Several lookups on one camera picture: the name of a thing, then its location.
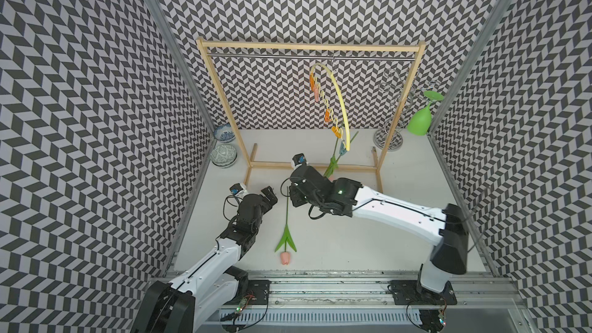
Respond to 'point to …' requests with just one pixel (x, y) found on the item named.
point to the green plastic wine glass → (420, 119)
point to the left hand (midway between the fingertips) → (263, 194)
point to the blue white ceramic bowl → (224, 133)
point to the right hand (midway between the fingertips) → (295, 190)
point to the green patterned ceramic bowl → (223, 156)
